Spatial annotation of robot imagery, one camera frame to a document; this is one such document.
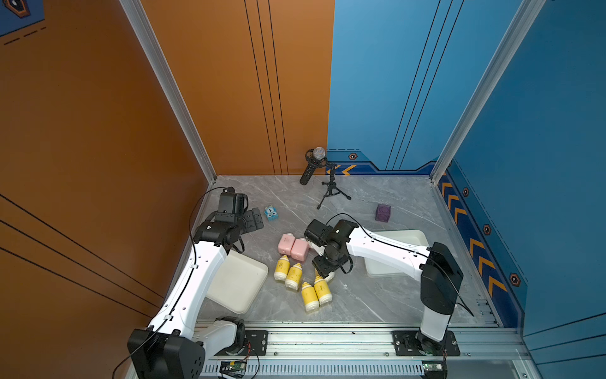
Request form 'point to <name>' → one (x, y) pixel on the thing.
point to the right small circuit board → (432, 366)
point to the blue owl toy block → (271, 213)
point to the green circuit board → (233, 365)
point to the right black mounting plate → (405, 344)
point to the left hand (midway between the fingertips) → (246, 215)
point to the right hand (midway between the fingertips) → (325, 268)
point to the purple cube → (383, 212)
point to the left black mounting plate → (256, 344)
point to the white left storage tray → (238, 283)
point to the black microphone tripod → (332, 189)
